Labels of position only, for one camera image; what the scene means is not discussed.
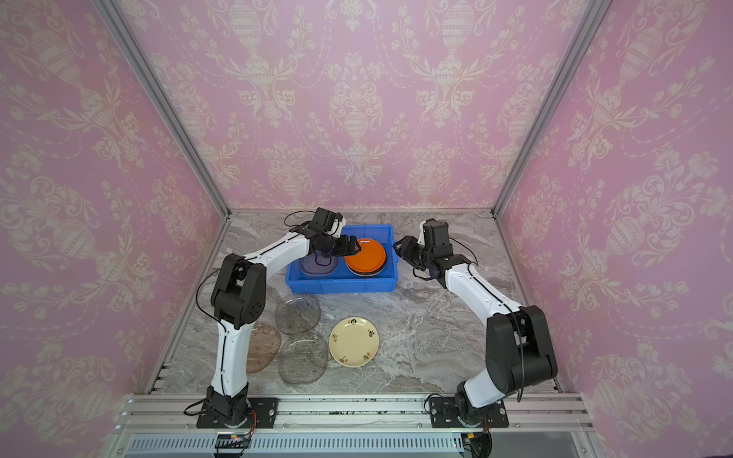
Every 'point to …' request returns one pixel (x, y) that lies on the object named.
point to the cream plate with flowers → (354, 342)
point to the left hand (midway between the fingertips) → (353, 249)
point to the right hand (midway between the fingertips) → (398, 246)
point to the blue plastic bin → (343, 280)
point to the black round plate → (366, 274)
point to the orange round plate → (370, 258)
